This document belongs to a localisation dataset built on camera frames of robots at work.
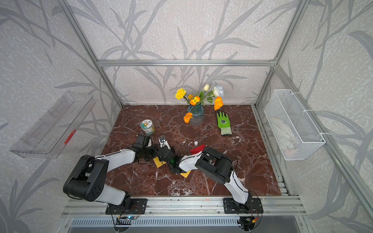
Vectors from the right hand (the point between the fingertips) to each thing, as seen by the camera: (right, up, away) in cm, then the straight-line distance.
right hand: (161, 146), depth 91 cm
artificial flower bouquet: (+34, +32, -11) cm, 48 cm away
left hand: (0, -4, +1) cm, 5 cm away
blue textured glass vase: (+24, +22, +10) cm, 33 cm away
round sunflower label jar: (-10, +12, +5) cm, 16 cm away
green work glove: (+44, +14, +16) cm, 49 cm away
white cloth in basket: (+71, +7, -15) cm, 73 cm away
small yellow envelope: (-1, -10, -3) cm, 10 cm away
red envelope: (+24, -3, +4) cm, 24 cm away
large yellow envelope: (+16, -15, -8) cm, 24 cm away
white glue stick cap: (+23, +1, +5) cm, 23 cm away
